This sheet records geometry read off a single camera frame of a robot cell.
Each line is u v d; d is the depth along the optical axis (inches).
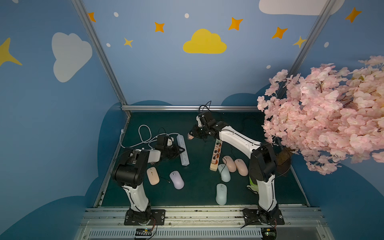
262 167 20.3
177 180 33.8
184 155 37.0
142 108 47.1
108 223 29.9
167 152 33.1
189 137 35.3
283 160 34.6
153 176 34.0
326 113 21.5
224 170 34.8
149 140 41.0
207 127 28.3
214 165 35.6
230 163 36.4
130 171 19.4
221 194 31.5
